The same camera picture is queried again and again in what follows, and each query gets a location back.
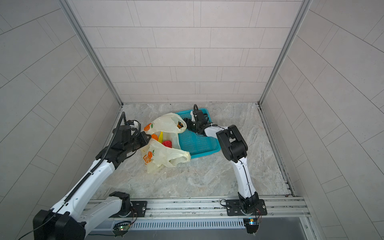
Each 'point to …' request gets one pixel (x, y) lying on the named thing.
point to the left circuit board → (120, 228)
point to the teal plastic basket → (196, 144)
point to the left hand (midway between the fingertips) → (155, 133)
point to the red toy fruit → (168, 143)
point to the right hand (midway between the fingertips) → (183, 124)
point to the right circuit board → (252, 225)
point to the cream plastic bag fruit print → (156, 156)
